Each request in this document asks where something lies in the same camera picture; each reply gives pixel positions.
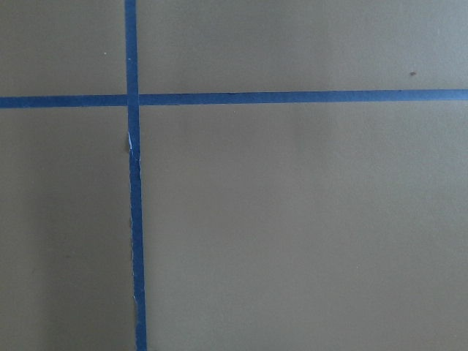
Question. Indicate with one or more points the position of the blue tape line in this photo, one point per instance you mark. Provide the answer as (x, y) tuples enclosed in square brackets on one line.
[(292, 96), (131, 55)]

